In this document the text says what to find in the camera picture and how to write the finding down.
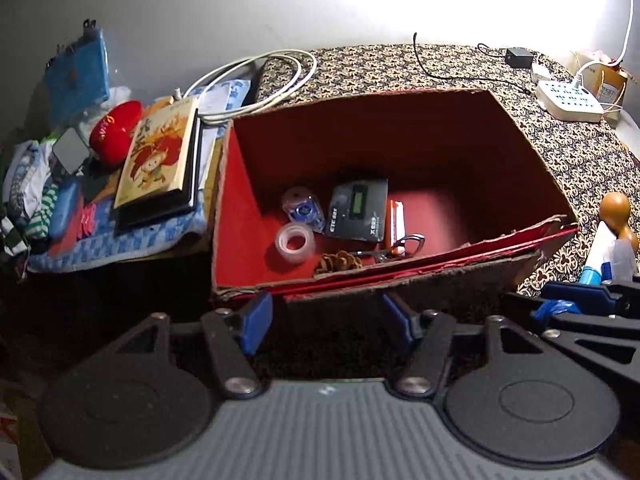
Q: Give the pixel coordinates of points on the blue glasses case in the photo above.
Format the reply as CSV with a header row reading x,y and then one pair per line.
x,y
64,210

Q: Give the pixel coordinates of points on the white and blue paper packet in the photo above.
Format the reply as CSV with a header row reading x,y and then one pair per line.
x,y
220,95

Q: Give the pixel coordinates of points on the red hair clip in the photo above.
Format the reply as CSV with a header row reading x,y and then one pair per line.
x,y
89,220

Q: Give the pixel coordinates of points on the small square mirror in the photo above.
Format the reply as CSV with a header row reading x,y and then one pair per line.
x,y
71,152

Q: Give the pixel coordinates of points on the pile of folded clothes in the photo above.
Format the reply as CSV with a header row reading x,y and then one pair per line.
x,y
22,180

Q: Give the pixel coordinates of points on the black power adapter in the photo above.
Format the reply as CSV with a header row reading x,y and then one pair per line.
x,y
518,56

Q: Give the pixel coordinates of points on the blue checkered towel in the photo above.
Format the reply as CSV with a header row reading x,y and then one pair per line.
x,y
125,245

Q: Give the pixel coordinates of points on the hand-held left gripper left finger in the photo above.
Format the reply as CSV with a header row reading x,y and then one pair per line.
x,y
255,320

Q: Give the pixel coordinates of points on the green striped socks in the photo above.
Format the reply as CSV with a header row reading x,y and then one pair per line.
x,y
40,215

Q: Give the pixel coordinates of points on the orange carton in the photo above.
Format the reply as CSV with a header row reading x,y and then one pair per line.
x,y
612,87

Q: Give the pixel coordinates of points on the white tube with blue cap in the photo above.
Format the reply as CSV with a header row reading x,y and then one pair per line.
x,y
600,250

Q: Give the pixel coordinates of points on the white plug charger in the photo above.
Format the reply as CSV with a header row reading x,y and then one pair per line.
x,y
540,73

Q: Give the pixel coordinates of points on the wooden gourd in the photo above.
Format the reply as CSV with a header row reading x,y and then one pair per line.
x,y
616,210

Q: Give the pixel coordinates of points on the yellow illustrated book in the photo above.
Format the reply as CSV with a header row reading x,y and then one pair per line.
x,y
157,155

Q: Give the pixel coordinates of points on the metal scissors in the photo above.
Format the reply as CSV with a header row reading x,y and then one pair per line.
x,y
395,252

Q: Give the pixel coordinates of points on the red round pouch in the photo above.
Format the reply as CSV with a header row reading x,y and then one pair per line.
x,y
115,132

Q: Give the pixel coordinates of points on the clear blue correction tape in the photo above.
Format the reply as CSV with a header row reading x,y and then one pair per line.
x,y
302,205

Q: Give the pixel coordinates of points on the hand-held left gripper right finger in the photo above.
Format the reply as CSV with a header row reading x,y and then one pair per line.
x,y
400,317

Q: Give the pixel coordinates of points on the white power strip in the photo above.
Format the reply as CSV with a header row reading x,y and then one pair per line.
x,y
570,102

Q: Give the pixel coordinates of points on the red cardboard box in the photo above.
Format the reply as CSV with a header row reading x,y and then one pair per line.
x,y
450,160

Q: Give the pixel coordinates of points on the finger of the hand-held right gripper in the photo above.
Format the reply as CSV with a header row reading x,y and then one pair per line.
x,y
575,292
547,310

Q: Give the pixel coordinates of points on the white carton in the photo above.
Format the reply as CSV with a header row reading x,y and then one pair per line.
x,y
586,72

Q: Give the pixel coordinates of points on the black digital device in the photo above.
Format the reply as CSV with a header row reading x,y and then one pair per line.
x,y
357,210

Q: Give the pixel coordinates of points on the clear tape roll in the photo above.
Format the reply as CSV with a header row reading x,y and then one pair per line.
x,y
286,252

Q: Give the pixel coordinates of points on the clear plastic container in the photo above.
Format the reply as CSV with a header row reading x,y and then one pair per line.
x,y
627,260

